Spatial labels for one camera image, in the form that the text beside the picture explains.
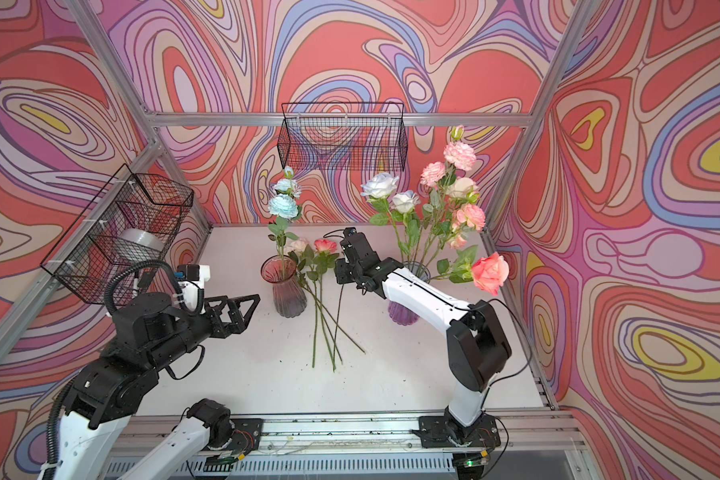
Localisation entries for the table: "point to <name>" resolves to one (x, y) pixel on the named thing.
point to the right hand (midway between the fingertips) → (345, 272)
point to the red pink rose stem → (325, 257)
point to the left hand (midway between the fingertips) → (247, 297)
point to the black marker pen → (136, 280)
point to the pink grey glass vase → (289, 299)
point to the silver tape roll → (144, 237)
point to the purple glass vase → (400, 314)
